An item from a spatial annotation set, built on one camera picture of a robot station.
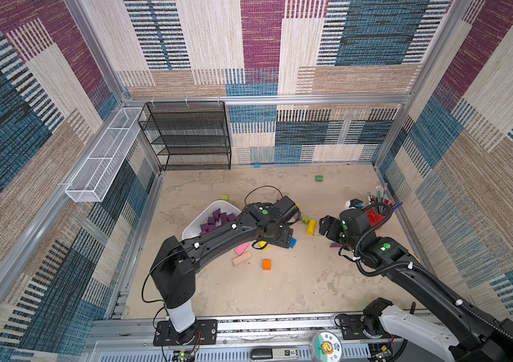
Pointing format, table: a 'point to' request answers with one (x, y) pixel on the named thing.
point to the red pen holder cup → (373, 218)
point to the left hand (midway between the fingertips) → (281, 238)
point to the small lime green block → (305, 219)
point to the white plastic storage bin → (194, 227)
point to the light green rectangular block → (225, 197)
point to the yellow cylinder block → (311, 226)
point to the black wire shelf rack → (188, 135)
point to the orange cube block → (267, 265)
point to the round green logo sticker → (327, 348)
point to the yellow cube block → (262, 243)
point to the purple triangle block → (216, 213)
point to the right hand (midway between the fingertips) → (331, 228)
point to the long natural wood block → (241, 258)
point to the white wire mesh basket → (93, 180)
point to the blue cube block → (293, 242)
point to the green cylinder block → (320, 178)
